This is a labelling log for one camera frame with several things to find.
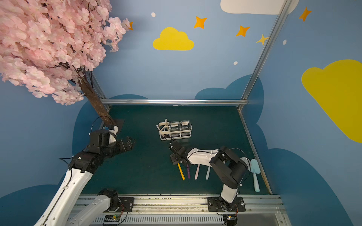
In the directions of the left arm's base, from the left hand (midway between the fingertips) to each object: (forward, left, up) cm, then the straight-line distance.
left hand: (129, 140), depth 74 cm
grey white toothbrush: (+18, -18, -5) cm, 26 cm away
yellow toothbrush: (-8, -28, -22) cm, 37 cm away
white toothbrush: (+19, -15, -12) cm, 27 cm away
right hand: (+3, -25, -22) cm, 34 cm away
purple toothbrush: (-8, -33, -22) cm, 41 cm away
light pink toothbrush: (-8, -39, -22) cm, 45 cm away
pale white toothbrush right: (-8, -45, -22) cm, 51 cm away
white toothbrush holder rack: (+17, -23, -14) cm, 32 cm away
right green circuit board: (-32, -56, -25) cm, 69 cm away
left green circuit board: (-33, +7, -24) cm, 41 cm away
